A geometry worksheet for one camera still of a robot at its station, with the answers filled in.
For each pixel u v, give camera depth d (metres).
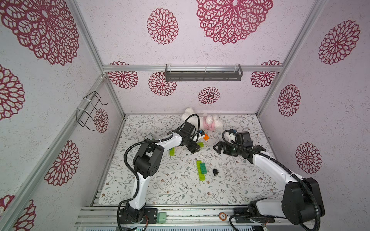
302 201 0.41
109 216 0.75
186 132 0.79
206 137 1.06
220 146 0.76
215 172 0.88
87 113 0.76
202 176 0.87
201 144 1.02
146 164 0.55
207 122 1.00
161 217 0.71
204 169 0.89
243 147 0.64
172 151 0.97
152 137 1.00
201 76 0.88
